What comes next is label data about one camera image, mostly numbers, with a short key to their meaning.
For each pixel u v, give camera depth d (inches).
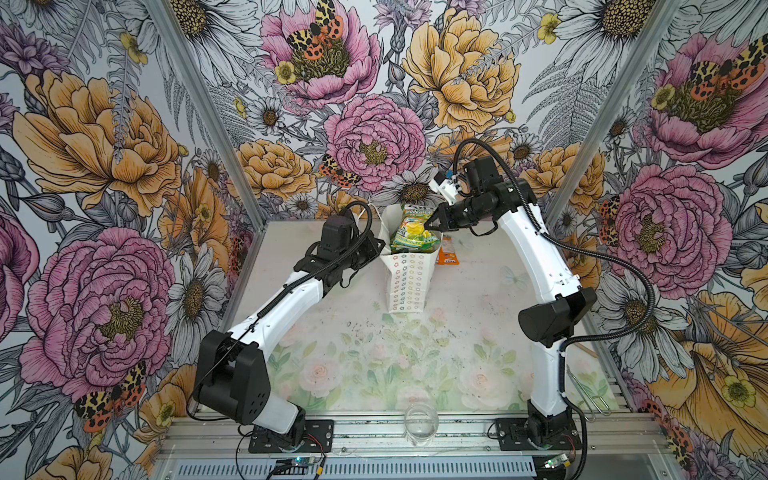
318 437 29.3
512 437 28.9
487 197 22.4
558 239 48.3
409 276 33.5
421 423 30.6
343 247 25.4
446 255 43.1
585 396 32.0
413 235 31.3
